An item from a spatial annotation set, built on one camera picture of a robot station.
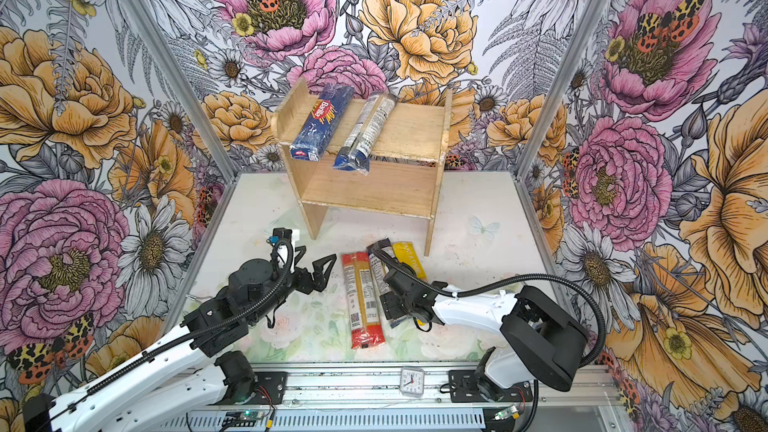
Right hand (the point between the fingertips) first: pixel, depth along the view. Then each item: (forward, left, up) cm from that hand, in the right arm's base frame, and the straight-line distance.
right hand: (397, 309), depth 86 cm
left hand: (+4, +18, +21) cm, 28 cm away
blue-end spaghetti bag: (+11, +5, +2) cm, 12 cm away
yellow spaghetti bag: (+18, -4, 0) cm, 18 cm away
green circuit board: (-25, +37, -1) cm, 44 cm away
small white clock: (-18, -3, 0) cm, 19 cm away
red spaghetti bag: (-5, +8, +1) cm, 10 cm away
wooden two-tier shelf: (+39, -4, +18) cm, 43 cm away
